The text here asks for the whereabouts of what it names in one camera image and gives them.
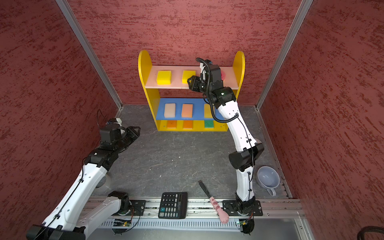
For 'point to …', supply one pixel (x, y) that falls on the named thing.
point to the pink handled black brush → (224, 217)
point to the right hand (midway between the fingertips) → (190, 83)
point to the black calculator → (173, 205)
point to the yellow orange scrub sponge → (171, 124)
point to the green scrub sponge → (209, 123)
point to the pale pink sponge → (169, 111)
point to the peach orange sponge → (187, 111)
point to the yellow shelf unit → (178, 107)
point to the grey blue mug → (268, 178)
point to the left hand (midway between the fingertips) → (140, 131)
